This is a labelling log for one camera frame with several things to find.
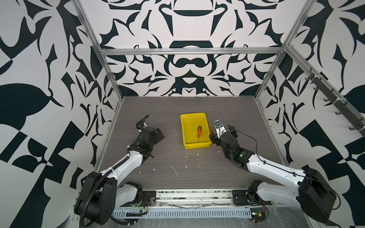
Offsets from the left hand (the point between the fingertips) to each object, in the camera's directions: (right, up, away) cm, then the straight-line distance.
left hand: (155, 131), depth 88 cm
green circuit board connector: (+54, -39, -17) cm, 68 cm away
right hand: (+38, +3, -6) cm, 39 cm away
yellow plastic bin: (+25, -1, +11) cm, 28 cm away
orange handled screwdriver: (+28, -1, +11) cm, 30 cm away
